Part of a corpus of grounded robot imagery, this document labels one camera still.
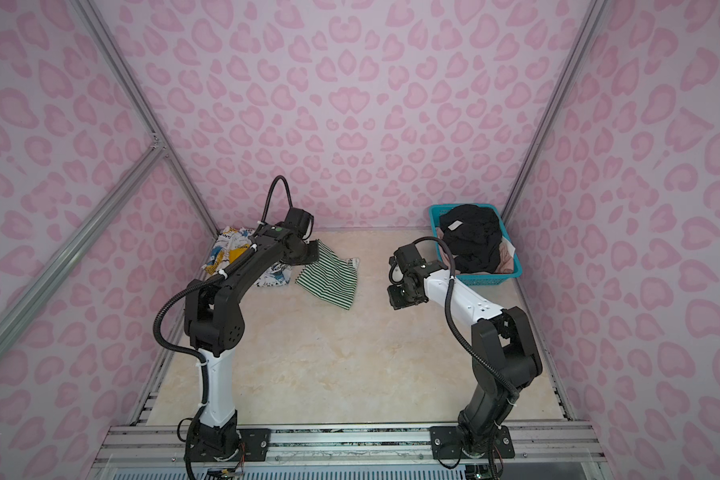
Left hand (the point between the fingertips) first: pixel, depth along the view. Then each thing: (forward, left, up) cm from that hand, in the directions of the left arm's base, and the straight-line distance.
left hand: (322, 254), depth 96 cm
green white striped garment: (-4, -3, -8) cm, 9 cm away
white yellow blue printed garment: (+14, +35, -8) cm, 39 cm away
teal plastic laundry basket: (-6, -53, -7) cm, 54 cm away
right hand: (-14, -23, -3) cm, 27 cm away
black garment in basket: (+6, -50, +1) cm, 50 cm away
